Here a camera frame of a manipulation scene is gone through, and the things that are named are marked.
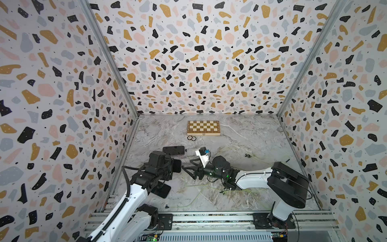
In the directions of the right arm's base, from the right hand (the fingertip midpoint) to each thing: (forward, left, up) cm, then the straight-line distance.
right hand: (188, 166), depth 76 cm
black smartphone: (+2, +7, -3) cm, 8 cm away
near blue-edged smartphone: (-8, +16, -16) cm, 24 cm away
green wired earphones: (-7, -18, -16) cm, 25 cm away
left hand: (+4, +6, -1) cm, 7 cm away
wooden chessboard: (+37, -6, -13) cm, 40 cm away
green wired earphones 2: (+16, -36, -16) cm, 43 cm away
